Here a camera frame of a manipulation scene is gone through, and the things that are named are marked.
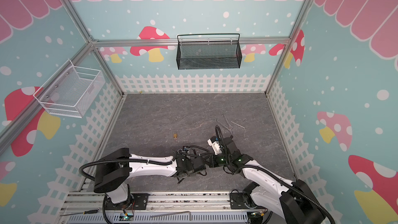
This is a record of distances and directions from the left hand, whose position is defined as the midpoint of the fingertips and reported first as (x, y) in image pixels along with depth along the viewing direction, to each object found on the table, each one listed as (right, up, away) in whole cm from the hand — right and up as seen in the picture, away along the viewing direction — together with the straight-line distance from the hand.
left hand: (188, 172), depth 84 cm
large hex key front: (-5, -14, -12) cm, 20 cm away
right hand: (+8, +8, -4) cm, 12 cm away
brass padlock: (-10, +17, +13) cm, 24 cm away
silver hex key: (+32, +23, +19) cm, 44 cm away
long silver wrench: (+26, +19, +14) cm, 36 cm away
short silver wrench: (+27, +22, +18) cm, 39 cm away
